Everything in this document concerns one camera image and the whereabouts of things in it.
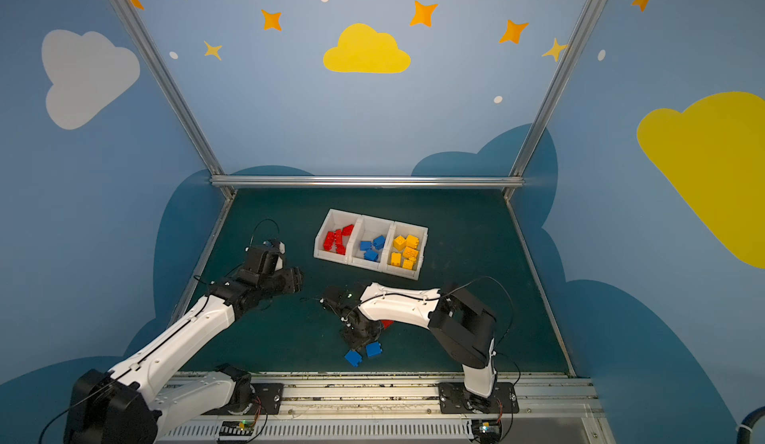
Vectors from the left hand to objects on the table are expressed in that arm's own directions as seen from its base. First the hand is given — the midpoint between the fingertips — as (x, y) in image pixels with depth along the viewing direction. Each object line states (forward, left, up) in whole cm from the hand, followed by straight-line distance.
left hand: (296, 272), depth 84 cm
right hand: (-15, -21, -10) cm, 28 cm away
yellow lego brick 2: (+11, -30, -9) cm, 33 cm away
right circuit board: (-35, -53, -15) cm, 65 cm away
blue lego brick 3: (+18, -18, -12) cm, 28 cm away
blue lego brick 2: (+18, -23, -10) cm, 31 cm away
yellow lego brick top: (+8, -33, -8) cm, 35 cm away
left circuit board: (-36, +10, -15) cm, 40 cm away
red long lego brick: (+18, -9, -11) cm, 23 cm away
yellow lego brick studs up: (+14, -34, -11) cm, 39 cm away
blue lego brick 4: (-20, -18, -11) cm, 29 cm away
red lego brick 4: (-21, -26, +20) cm, 39 cm away
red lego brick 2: (+23, -11, -11) cm, 28 cm away
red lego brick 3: (+16, -10, -12) cm, 22 cm away
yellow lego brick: (+19, -35, -10) cm, 41 cm away
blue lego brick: (+14, -21, -11) cm, 27 cm away
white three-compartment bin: (+14, -27, -6) cm, 31 cm away
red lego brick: (+18, -5, -10) cm, 22 cm away
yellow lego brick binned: (+17, -31, -9) cm, 36 cm away
